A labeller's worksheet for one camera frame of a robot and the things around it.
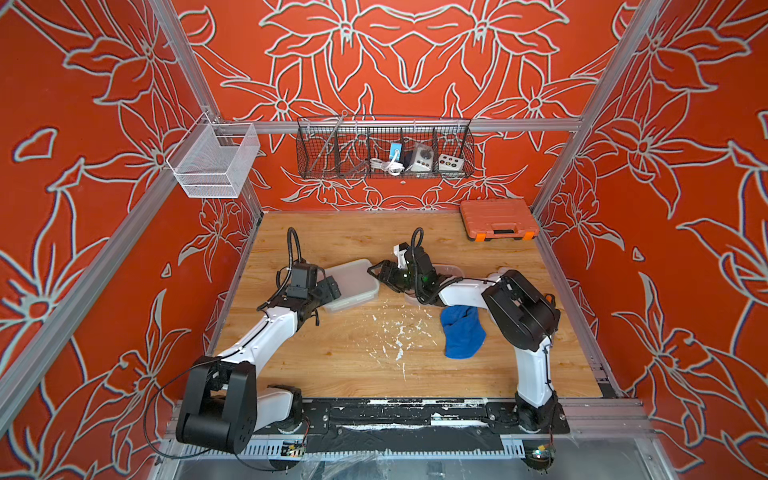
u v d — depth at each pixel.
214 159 0.93
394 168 0.85
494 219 1.16
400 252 0.89
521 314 0.52
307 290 0.68
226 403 0.41
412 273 0.74
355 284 0.90
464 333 0.83
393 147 0.83
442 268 1.01
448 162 0.95
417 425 0.73
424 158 0.91
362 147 1.01
